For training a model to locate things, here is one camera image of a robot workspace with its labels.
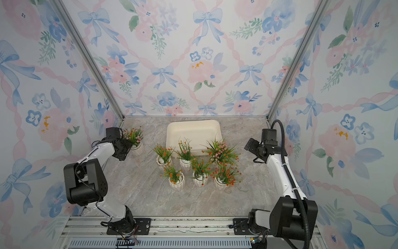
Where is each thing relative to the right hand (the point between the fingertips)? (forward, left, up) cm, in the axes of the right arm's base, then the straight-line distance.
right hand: (255, 140), depth 87 cm
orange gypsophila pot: (-10, +50, -1) cm, 51 cm away
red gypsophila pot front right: (-20, +19, -1) cm, 28 cm away
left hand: (+1, +74, -8) cm, 74 cm away
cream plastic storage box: (+15, +33, -15) cm, 40 cm away
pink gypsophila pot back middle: (-7, +39, -3) cm, 40 cm away
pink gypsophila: (+3, +69, -1) cm, 70 cm away
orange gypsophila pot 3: (-18, +31, -10) cm, 37 cm away
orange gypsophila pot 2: (-20, +43, -7) cm, 48 cm away
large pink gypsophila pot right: (-7, +20, -2) cm, 21 cm away
